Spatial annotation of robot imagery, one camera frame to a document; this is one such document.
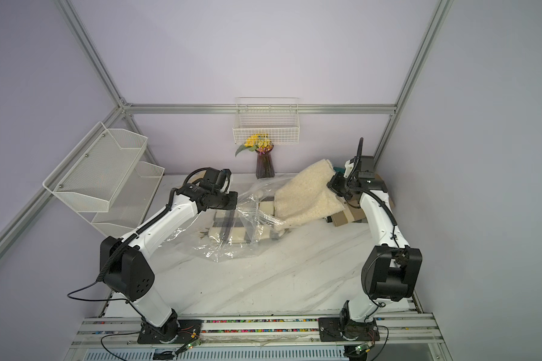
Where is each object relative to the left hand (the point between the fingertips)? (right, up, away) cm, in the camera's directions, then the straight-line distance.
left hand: (232, 203), depth 87 cm
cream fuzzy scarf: (+30, +3, +4) cm, 30 cm away
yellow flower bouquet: (+10, +27, +12) cm, 31 cm away
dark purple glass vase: (+11, +19, +24) cm, 32 cm away
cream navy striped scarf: (+8, -7, +2) cm, 11 cm away
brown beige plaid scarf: (+51, -5, +12) cm, 52 cm away
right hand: (+38, +7, -1) cm, 39 cm away
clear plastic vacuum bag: (-18, -14, +9) cm, 25 cm away
